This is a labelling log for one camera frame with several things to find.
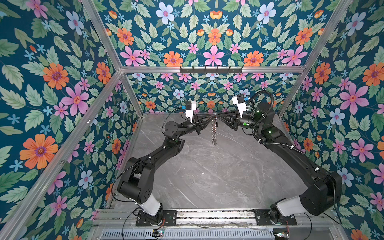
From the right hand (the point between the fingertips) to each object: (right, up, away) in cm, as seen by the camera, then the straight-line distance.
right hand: (220, 114), depth 66 cm
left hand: (-2, -1, -3) cm, 4 cm away
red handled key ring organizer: (-2, -4, 0) cm, 5 cm away
